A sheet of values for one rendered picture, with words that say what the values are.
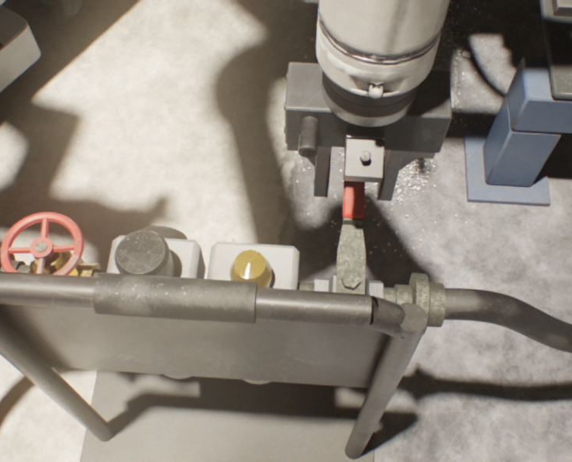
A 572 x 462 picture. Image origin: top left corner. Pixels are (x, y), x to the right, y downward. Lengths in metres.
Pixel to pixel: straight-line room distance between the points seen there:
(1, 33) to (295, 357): 0.87
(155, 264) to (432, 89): 0.27
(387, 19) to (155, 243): 0.29
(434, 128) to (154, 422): 0.67
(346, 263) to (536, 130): 0.57
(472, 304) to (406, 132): 0.18
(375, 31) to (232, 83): 0.92
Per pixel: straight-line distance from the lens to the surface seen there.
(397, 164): 0.64
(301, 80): 0.58
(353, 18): 0.46
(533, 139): 1.17
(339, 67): 0.50
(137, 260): 0.62
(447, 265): 1.20
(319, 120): 0.57
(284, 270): 0.66
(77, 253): 0.64
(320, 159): 0.64
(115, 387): 1.12
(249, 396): 1.09
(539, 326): 0.73
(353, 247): 0.66
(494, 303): 0.68
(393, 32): 0.47
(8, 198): 1.31
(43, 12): 1.52
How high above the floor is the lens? 1.06
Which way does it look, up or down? 62 degrees down
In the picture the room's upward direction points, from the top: straight up
